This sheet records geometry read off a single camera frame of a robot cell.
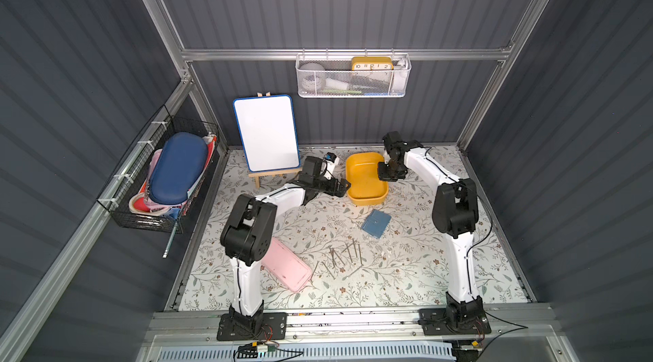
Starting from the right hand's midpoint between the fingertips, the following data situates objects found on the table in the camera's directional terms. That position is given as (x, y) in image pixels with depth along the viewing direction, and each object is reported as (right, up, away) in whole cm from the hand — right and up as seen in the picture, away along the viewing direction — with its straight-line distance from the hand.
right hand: (389, 176), depth 101 cm
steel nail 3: (-29, -31, -17) cm, 46 cm away
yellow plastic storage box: (-9, -5, +3) cm, 11 cm away
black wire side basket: (-75, -4, -38) cm, 84 cm away
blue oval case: (-65, +3, -33) cm, 73 cm away
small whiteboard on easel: (-47, +18, -9) cm, 51 cm away
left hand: (-18, -2, -5) cm, 19 cm away
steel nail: (-23, -28, -14) cm, 39 cm away
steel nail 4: (-24, -31, -17) cm, 43 cm away
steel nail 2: (-20, -28, -14) cm, 37 cm away
